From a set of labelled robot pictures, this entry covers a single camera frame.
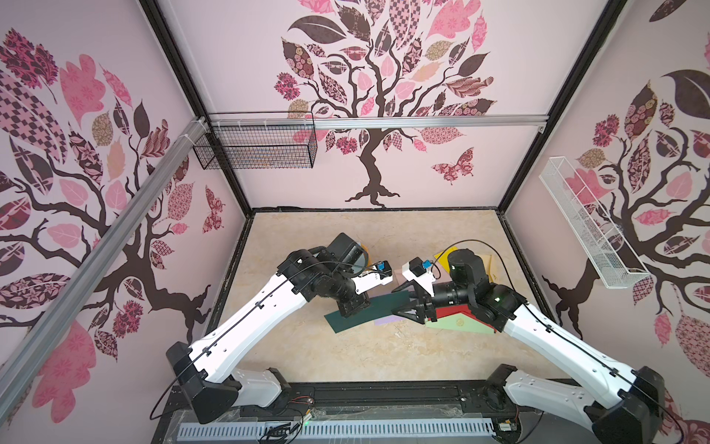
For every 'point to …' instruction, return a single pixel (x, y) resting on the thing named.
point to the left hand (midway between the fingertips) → (359, 305)
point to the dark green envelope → (381, 307)
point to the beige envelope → (490, 264)
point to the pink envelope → (382, 289)
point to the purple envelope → (387, 319)
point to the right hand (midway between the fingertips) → (395, 303)
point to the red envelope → (446, 311)
